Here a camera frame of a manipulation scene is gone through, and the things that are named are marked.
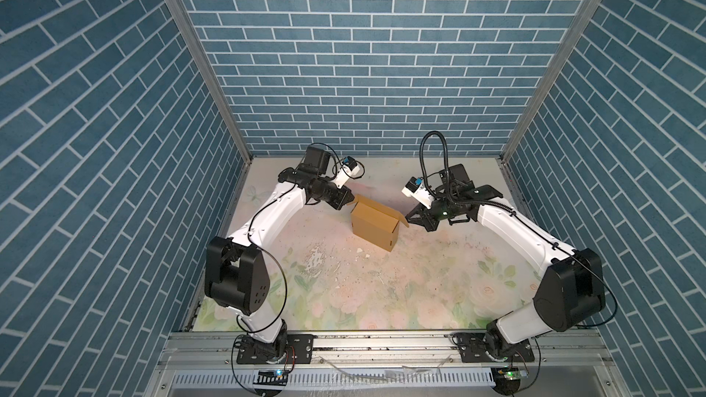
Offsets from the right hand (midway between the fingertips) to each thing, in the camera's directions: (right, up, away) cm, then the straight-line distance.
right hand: (411, 218), depth 82 cm
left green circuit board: (-38, -41, -9) cm, 57 cm away
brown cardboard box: (-11, -2, 0) cm, 11 cm away
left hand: (-16, +6, +3) cm, 18 cm away
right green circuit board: (+25, -40, -10) cm, 48 cm away
